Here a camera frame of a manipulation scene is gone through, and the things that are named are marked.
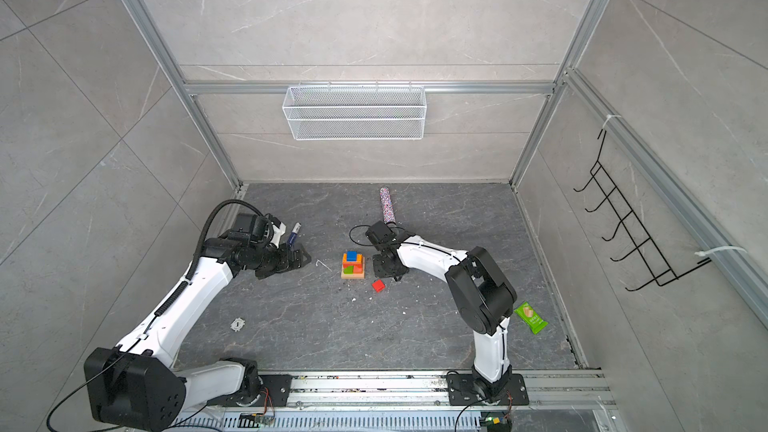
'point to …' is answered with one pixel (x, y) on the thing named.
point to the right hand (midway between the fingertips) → (385, 268)
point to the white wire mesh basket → (354, 112)
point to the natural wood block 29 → (352, 276)
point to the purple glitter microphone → (388, 209)
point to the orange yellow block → (359, 259)
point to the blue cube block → (352, 256)
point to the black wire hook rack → (663, 274)
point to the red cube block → (378, 285)
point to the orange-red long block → (358, 269)
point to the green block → (348, 270)
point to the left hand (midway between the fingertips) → (296, 255)
